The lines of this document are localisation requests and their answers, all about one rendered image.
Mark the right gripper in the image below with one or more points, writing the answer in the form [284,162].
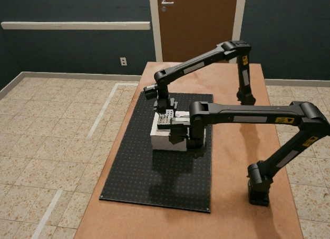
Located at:
[173,106]

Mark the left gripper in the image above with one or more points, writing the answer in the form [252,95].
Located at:
[200,148]

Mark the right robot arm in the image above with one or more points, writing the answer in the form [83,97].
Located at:
[224,51]

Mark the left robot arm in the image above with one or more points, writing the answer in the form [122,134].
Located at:
[309,119]

